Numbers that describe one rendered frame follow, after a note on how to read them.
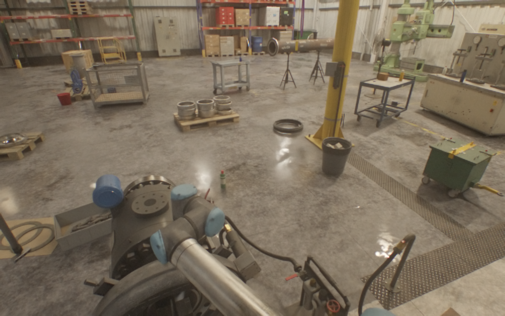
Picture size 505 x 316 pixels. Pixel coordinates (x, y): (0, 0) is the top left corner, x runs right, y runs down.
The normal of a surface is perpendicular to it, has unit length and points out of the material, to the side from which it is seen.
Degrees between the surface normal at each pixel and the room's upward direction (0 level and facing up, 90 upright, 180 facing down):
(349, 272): 0
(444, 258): 0
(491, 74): 90
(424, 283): 0
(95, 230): 90
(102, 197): 90
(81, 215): 90
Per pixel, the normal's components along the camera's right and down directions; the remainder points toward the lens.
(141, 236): -0.25, -0.79
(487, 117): -0.99, 0.07
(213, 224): 0.81, 0.31
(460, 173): -0.87, 0.23
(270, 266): 0.00, -0.88
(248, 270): 0.44, 0.44
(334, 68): -0.44, 0.43
